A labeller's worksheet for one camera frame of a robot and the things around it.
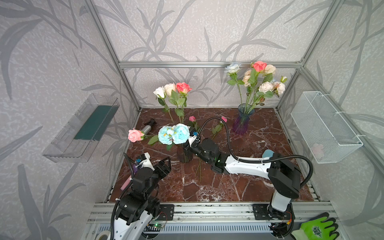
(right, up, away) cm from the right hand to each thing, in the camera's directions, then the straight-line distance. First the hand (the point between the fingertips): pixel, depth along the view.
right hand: (180, 131), depth 73 cm
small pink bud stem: (+4, +3, +33) cm, 34 cm away
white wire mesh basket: (+65, -2, -11) cm, 65 cm away
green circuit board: (-11, -45, -3) cm, 46 cm away
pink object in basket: (+68, -9, 0) cm, 69 cm away
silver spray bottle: (-27, -1, +28) cm, 39 cm away
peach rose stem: (+37, +29, +13) cm, 49 cm away
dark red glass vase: (+3, -10, -6) cm, 12 cm away
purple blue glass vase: (+37, +3, +25) cm, 45 cm away
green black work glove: (+64, -45, -5) cm, 78 cm away
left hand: (-5, -13, 0) cm, 14 cm away
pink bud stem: (+23, 0, +35) cm, 42 cm away
